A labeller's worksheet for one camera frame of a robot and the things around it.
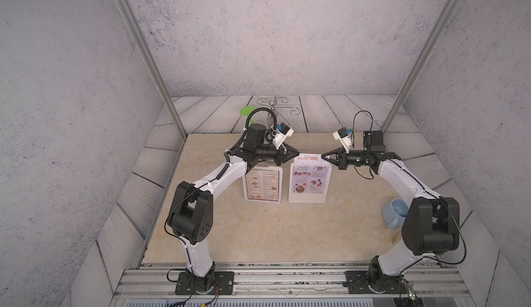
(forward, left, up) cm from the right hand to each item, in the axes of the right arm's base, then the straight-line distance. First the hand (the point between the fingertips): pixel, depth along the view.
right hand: (324, 156), depth 82 cm
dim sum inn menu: (-6, +24, -10) cm, 27 cm away
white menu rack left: (-6, +24, -10) cm, 27 cm away
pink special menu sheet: (-4, +5, -6) cm, 9 cm away
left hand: (-1, +10, +3) cm, 10 cm away
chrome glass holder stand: (+21, +20, +10) cm, 30 cm away
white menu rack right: (-8, +5, -18) cm, 21 cm away
